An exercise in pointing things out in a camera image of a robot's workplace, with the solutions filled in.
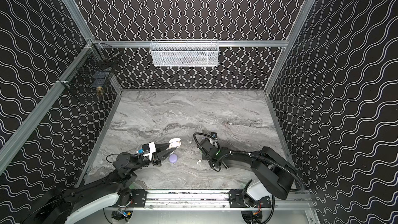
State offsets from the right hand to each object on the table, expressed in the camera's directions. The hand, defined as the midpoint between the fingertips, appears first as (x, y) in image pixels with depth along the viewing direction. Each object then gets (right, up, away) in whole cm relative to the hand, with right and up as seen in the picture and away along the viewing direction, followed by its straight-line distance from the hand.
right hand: (209, 152), depth 90 cm
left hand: (-16, +9, -25) cm, 31 cm away
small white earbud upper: (-11, +6, +2) cm, 13 cm away
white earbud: (-5, -4, -5) cm, 8 cm away
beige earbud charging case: (-16, +11, -24) cm, 31 cm away
